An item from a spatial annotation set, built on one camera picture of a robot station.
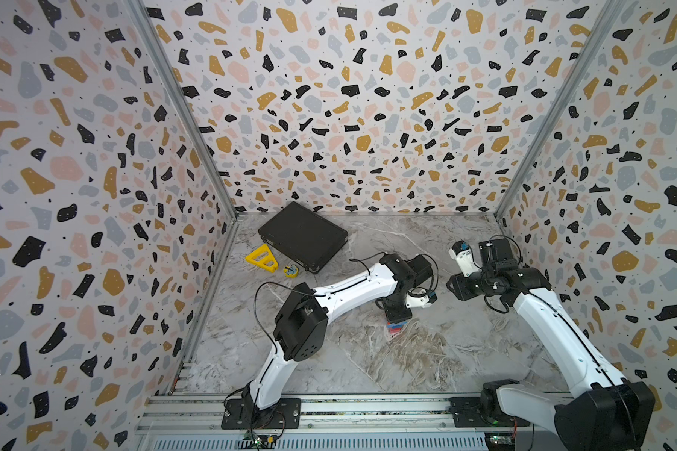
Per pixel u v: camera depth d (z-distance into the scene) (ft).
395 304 2.36
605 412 1.26
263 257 3.49
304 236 3.60
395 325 2.69
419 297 2.40
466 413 2.43
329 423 2.40
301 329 1.64
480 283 2.21
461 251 2.35
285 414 2.41
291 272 3.36
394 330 2.93
